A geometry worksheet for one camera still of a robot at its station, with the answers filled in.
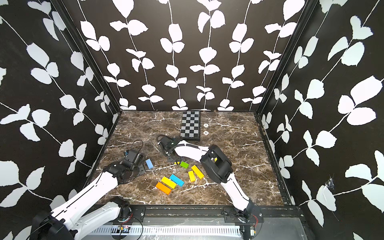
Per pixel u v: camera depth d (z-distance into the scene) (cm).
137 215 73
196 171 89
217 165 54
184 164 90
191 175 86
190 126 108
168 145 74
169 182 84
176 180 85
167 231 70
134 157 64
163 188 82
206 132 107
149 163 89
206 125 112
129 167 64
